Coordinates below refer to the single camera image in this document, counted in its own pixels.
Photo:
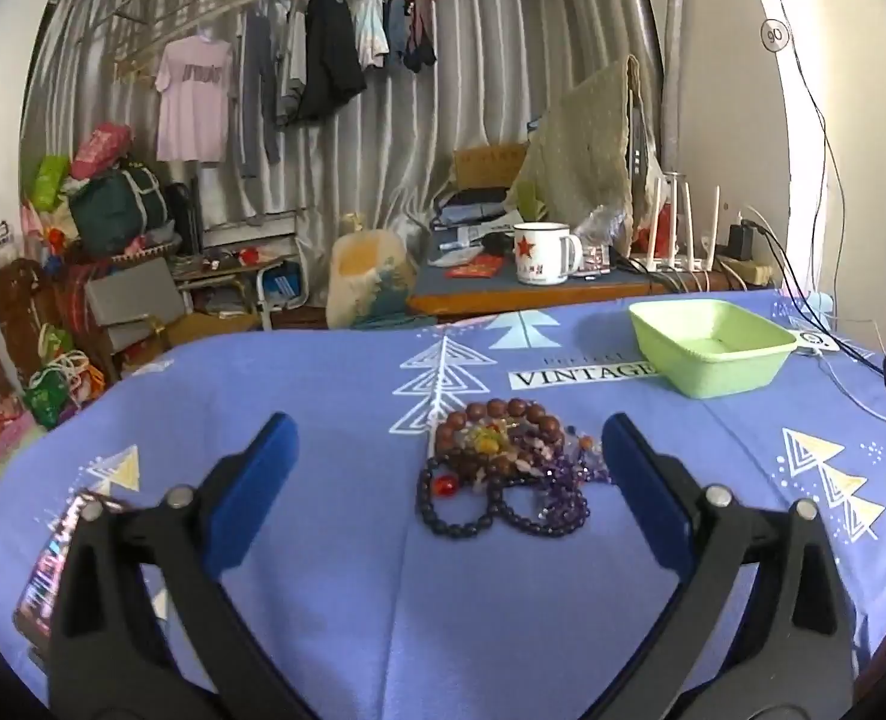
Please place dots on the light blue device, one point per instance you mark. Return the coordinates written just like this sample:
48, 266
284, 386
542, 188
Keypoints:
817, 309

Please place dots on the red envelope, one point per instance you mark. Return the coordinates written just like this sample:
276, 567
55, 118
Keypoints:
476, 267

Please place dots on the pink t-shirt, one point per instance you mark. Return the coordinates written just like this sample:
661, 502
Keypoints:
191, 105

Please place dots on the green duffel bag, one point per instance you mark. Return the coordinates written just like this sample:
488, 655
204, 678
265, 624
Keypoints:
113, 214

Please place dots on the white round device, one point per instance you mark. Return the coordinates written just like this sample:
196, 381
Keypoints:
814, 339

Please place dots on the bright green bag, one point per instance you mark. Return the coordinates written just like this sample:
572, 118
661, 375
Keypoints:
51, 181

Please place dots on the brown carved wooden furniture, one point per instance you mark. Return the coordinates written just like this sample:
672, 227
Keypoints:
8, 315

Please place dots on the cardboard box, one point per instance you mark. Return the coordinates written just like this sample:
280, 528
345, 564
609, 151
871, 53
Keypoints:
488, 165

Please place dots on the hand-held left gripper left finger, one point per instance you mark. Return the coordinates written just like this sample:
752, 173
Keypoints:
255, 484

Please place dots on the smartphone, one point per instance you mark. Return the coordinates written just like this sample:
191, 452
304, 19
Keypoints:
38, 585

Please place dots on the grey flat box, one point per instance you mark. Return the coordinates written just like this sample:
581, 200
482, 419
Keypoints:
131, 292

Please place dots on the black hanging shirt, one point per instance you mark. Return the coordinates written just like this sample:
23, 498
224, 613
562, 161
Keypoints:
330, 52

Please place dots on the beige power strip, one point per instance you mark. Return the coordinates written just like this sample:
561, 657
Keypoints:
750, 270

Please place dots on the grey hanging garment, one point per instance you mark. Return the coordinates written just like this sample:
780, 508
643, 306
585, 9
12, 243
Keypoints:
259, 75

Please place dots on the green plastic tray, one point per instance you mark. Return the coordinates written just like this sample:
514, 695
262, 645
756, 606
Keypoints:
712, 375

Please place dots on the blue printed tablecloth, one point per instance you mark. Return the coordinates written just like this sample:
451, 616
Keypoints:
300, 375

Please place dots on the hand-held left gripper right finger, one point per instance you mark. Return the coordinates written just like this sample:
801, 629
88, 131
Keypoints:
645, 495

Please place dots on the red white small packet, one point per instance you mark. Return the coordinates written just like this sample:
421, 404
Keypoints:
594, 261

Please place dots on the white router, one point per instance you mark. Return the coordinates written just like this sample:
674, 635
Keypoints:
675, 262

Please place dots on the beige knit cloth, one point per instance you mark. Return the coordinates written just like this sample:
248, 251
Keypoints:
585, 142

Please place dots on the white enamel mug red star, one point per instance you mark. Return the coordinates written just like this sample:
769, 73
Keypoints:
536, 255

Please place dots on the grey curtain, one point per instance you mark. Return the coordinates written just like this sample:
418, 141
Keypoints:
450, 90

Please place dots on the clear plastic bag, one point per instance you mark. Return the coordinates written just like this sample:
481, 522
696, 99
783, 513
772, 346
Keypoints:
600, 229

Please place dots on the white yellow sack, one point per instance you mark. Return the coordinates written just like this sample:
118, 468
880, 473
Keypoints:
368, 277

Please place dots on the black charger adapter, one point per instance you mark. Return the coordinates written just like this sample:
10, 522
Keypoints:
744, 240

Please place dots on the round wall sticker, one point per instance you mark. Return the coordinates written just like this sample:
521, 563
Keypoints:
775, 35

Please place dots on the pink bag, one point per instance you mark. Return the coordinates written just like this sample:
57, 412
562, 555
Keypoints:
101, 144

